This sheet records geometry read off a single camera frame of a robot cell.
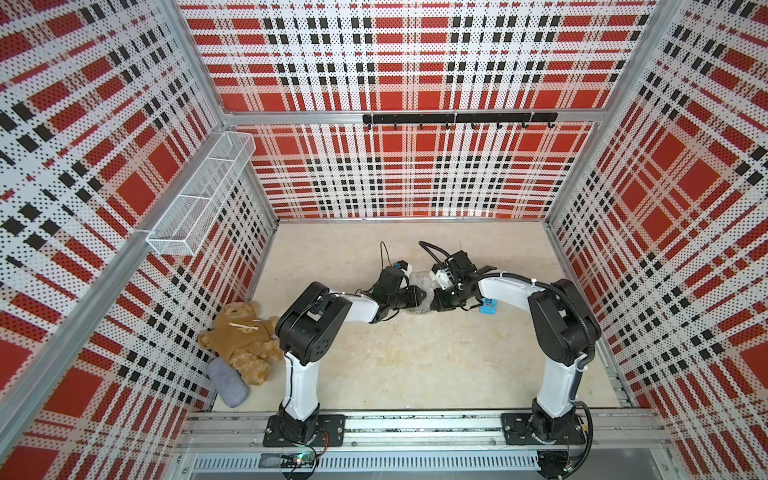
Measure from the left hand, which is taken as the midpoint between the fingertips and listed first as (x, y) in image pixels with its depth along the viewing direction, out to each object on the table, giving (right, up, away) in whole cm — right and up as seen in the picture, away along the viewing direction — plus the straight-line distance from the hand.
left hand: (427, 295), depth 97 cm
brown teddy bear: (-51, -10, -17) cm, 55 cm away
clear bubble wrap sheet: (-1, +5, +1) cm, 5 cm away
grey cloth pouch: (-55, -20, -19) cm, 61 cm away
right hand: (+3, -3, -3) cm, 5 cm away
